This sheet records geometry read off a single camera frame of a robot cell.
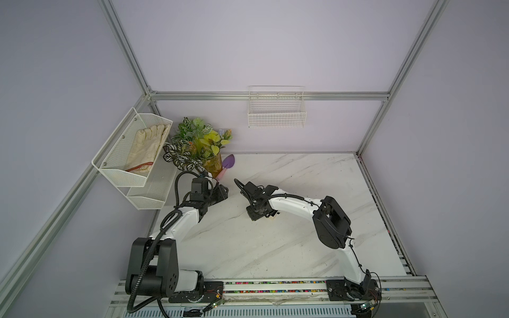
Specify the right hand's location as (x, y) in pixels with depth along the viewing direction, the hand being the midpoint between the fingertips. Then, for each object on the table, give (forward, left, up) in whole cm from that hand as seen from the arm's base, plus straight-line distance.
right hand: (258, 215), depth 93 cm
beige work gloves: (+14, +44, +32) cm, 56 cm away
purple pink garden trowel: (+34, +17, 0) cm, 39 cm away
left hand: (+7, +15, +9) cm, 19 cm away
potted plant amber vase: (+29, +31, +18) cm, 46 cm away
